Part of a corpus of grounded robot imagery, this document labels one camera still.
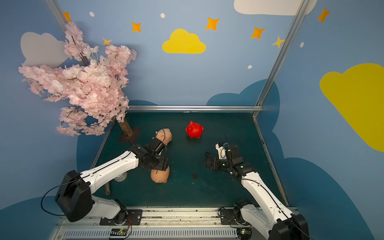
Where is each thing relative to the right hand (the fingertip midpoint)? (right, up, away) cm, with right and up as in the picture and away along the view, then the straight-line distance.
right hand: (212, 160), depth 82 cm
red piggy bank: (-10, +17, +19) cm, 27 cm away
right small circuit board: (+15, -34, -9) cm, 38 cm away
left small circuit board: (-48, -34, -9) cm, 59 cm away
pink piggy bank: (-31, +13, +20) cm, 39 cm away
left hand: (-29, -2, +2) cm, 29 cm away
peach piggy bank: (-29, -9, 0) cm, 30 cm away
